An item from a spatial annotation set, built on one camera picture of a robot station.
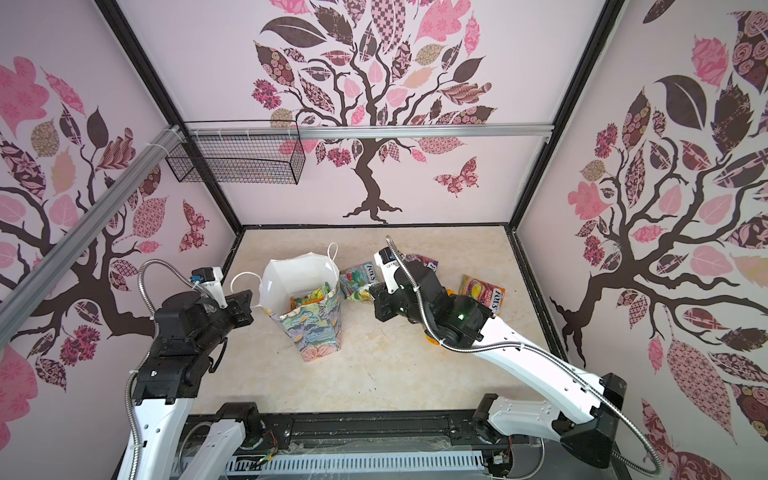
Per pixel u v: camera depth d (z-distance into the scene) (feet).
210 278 1.94
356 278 3.27
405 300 1.68
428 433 2.46
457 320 1.52
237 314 1.97
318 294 2.92
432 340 2.86
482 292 3.18
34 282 1.72
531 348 1.40
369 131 3.05
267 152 3.11
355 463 2.29
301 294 3.07
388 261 1.87
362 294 2.25
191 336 1.59
